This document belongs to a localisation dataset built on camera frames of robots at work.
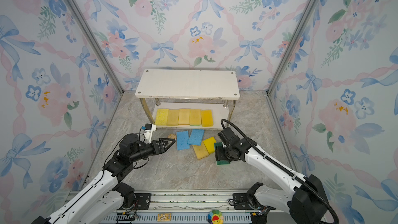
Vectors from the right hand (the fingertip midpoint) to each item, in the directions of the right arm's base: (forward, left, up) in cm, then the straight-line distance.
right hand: (219, 154), depth 81 cm
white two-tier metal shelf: (+21, +4, +25) cm, 33 cm away
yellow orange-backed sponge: (+24, +21, +1) cm, 32 cm away
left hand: (+1, +23, +11) cm, 26 cm away
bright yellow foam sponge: (+9, +5, -7) cm, 12 cm away
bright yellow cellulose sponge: (+23, +35, 0) cm, 42 cm away
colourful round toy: (-26, +3, -6) cm, 27 cm away
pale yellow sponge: (+23, +28, 0) cm, 36 cm away
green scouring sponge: (-5, -1, +2) cm, 5 cm away
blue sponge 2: (+12, +13, -5) cm, 18 cm away
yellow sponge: (+24, +6, 0) cm, 25 cm away
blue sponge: (+11, +21, -6) cm, 24 cm away
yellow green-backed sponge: (+23, +14, +1) cm, 27 cm away
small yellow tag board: (-27, +26, -6) cm, 38 cm away
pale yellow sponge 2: (+5, +10, -7) cm, 13 cm away
